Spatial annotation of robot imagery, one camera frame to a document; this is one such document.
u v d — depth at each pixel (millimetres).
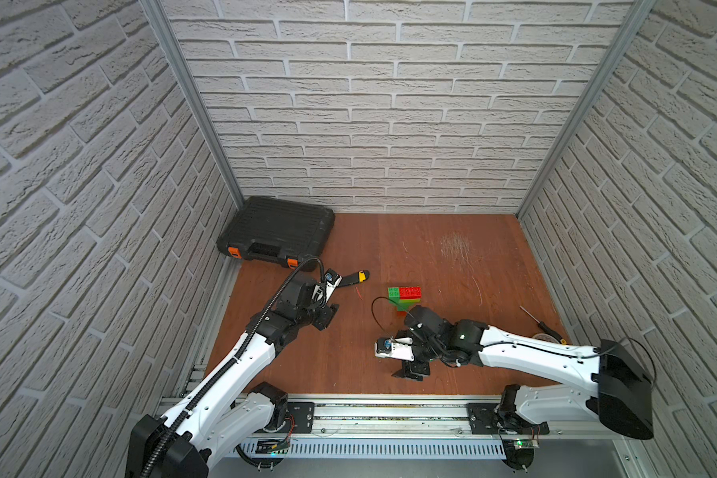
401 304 834
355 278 1003
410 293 830
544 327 894
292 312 581
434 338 589
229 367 467
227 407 454
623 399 394
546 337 872
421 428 731
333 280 697
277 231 1060
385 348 643
